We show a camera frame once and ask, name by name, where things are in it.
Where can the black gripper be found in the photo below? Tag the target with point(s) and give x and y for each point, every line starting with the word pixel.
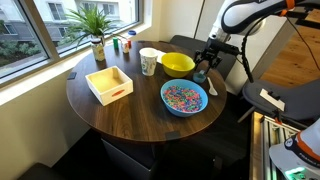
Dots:
pixel 223 47

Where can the aluminium frame stand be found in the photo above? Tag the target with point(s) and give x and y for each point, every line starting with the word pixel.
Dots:
pixel 266 140

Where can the white card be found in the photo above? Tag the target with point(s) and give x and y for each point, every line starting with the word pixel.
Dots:
pixel 266 96

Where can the yellow bowl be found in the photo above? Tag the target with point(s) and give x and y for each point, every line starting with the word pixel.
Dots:
pixel 177 65

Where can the white plastic spoon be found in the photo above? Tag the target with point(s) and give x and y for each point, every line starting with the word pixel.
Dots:
pixel 211 88

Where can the green potted plant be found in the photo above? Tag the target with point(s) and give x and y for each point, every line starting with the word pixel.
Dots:
pixel 90 21

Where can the grey armchair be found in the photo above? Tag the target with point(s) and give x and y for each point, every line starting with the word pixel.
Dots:
pixel 300 100

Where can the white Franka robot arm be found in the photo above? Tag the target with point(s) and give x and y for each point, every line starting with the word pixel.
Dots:
pixel 253 13

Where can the white paper napkin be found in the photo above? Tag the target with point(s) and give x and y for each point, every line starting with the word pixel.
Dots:
pixel 160 56

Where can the blue round lid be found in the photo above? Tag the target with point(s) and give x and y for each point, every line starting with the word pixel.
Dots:
pixel 132 32

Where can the window frame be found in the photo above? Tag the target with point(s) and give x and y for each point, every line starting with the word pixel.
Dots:
pixel 43 40

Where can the black table clamp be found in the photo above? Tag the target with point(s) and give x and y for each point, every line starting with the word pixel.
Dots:
pixel 71 75

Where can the white wooden box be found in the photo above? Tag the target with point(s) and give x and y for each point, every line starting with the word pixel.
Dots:
pixel 110 86

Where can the dark table pedestal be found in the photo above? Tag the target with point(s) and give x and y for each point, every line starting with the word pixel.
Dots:
pixel 130 160

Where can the blue bowl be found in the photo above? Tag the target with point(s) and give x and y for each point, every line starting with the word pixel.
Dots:
pixel 200 108

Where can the colourful cereal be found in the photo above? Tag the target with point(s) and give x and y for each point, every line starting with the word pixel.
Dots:
pixel 182 98

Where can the glass jar with label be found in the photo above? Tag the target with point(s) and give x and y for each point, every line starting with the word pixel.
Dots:
pixel 98 50

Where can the patterned paper cup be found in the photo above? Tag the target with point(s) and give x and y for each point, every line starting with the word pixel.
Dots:
pixel 148 61

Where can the dark grey sofa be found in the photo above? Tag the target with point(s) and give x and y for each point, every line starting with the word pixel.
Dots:
pixel 186 43

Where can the green block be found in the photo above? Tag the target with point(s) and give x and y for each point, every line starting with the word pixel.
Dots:
pixel 115 43

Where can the blue measuring spoon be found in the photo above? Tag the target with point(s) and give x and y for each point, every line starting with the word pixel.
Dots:
pixel 199 77

